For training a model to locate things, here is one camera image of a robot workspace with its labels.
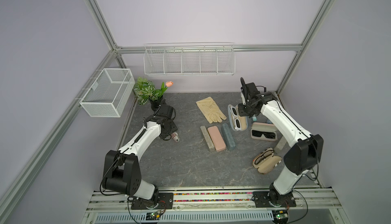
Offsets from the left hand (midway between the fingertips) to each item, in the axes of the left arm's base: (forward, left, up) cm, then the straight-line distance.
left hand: (172, 131), depth 87 cm
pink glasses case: (-3, -26, -8) cm, 28 cm away
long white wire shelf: (+45, -29, +17) cm, 56 cm away
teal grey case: (-5, -32, -5) cm, 33 cm away
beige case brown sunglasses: (-1, -1, -6) cm, 6 cm away
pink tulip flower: (+23, +1, +16) cm, 28 cm away
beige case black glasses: (-19, -52, -9) cm, 56 cm away
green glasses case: (-4, -20, -5) cm, 21 cm away
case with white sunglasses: (-1, -36, +6) cm, 37 cm away
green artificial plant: (+18, +14, +16) cm, 28 cm away
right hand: (+6, -42, +8) cm, 43 cm away
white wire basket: (+15, +33, +16) cm, 40 cm away
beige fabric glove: (+20, -25, -10) cm, 34 cm away
